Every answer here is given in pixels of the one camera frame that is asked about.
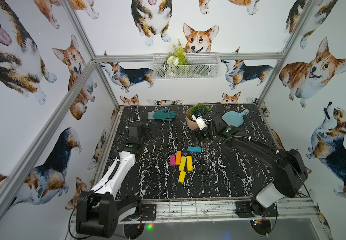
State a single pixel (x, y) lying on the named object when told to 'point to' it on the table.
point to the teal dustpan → (234, 118)
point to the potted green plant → (196, 108)
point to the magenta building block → (172, 160)
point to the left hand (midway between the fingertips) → (146, 125)
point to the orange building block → (178, 157)
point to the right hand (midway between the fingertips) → (191, 131)
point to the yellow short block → (182, 177)
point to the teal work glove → (162, 114)
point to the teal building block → (196, 149)
